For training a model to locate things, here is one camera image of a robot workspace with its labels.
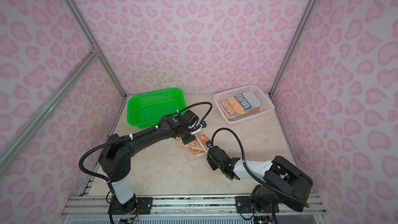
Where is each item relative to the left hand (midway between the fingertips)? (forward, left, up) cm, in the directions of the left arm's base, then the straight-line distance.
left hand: (194, 134), depth 87 cm
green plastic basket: (+26, +35, -10) cm, 45 cm away
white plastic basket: (+23, -48, -4) cm, 54 cm away
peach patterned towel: (-4, -2, -8) cm, 9 cm away
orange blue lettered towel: (+24, -29, -5) cm, 39 cm away
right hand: (-8, -10, -8) cm, 15 cm away
